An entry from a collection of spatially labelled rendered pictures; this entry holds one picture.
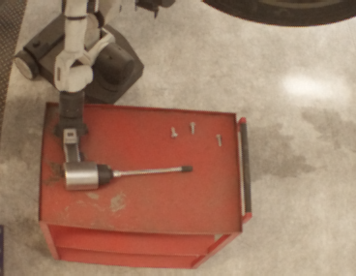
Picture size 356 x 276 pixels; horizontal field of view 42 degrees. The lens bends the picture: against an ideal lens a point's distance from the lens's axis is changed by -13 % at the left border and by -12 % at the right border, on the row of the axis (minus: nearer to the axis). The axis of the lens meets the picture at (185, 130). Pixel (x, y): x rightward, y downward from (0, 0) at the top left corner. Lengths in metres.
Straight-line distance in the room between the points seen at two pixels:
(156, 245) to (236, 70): 1.38
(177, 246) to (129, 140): 0.51
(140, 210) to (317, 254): 1.37
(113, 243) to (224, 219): 0.51
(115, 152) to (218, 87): 1.31
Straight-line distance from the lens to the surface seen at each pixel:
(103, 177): 1.68
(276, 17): 1.63
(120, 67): 2.55
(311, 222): 2.86
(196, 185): 1.79
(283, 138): 2.96
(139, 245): 2.06
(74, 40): 1.58
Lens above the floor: 2.49
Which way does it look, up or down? 62 degrees down
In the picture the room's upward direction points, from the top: 24 degrees clockwise
